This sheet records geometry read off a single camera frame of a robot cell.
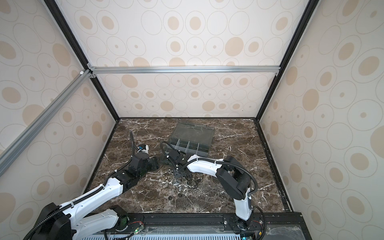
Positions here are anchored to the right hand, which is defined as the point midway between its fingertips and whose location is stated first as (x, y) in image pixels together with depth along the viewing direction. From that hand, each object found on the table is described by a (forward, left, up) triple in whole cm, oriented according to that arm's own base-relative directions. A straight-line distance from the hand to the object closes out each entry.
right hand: (179, 172), depth 90 cm
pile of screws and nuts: (-8, +1, -1) cm, 8 cm away
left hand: (+4, +10, +12) cm, 16 cm away
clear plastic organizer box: (+26, -8, -1) cm, 27 cm away
